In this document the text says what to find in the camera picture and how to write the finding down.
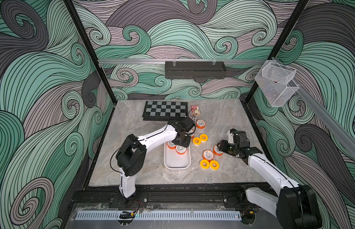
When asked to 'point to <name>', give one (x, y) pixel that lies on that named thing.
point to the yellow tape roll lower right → (214, 165)
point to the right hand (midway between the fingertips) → (221, 145)
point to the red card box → (197, 109)
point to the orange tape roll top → (200, 123)
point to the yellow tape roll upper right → (203, 137)
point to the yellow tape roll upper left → (196, 140)
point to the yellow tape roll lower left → (204, 164)
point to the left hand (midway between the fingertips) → (185, 142)
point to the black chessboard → (165, 110)
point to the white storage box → (172, 160)
